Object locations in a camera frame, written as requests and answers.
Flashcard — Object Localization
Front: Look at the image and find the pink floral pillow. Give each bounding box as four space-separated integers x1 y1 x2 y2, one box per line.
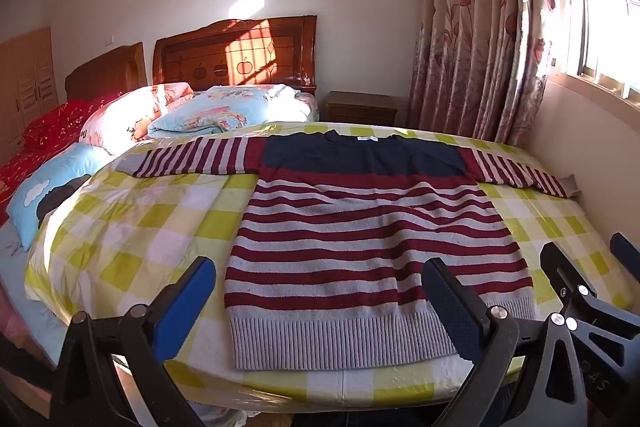
80 82 196 156

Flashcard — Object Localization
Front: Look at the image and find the wooden nightstand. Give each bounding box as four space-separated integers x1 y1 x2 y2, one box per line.
325 91 399 126

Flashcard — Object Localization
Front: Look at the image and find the light blue cloud pillow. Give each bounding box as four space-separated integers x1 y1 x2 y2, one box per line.
7 142 114 253

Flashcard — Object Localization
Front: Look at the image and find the striped knit sweater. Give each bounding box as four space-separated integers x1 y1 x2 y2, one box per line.
120 131 581 372

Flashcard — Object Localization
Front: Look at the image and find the pink bedsheet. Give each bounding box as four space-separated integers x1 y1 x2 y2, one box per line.
0 292 32 348

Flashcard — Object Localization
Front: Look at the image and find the blue printed folded quilt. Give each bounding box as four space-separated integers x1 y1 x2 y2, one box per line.
147 84 302 138

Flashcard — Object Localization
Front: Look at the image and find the plain wooden headboard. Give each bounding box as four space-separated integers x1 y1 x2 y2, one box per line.
65 42 148 102

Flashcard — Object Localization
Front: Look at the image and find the light wooden wardrobe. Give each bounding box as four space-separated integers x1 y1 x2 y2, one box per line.
0 27 59 162

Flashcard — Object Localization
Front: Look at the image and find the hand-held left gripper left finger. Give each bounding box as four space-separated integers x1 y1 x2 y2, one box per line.
50 256 217 427

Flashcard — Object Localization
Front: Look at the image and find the pale blue bedsheet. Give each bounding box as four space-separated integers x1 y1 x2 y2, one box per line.
0 222 68 358

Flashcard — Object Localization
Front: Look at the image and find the carved wooden headboard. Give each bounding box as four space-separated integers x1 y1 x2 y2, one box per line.
152 14 318 94

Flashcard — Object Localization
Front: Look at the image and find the red printed quilt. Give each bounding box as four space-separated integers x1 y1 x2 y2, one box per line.
0 94 126 220

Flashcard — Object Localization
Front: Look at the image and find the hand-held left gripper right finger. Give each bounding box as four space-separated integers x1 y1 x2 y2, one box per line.
421 257 587 427

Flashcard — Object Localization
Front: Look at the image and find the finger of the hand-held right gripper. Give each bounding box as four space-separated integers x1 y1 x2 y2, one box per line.
610 232 640 269
540 241 640 358

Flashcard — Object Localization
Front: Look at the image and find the yellow checked tablecloth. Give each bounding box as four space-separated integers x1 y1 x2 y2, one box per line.
24 122 640 413

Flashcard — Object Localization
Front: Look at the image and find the window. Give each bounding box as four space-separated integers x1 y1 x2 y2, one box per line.
547 0 640 100

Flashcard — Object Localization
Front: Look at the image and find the pink floral curtain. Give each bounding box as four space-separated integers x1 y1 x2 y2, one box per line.
407 0 560 148

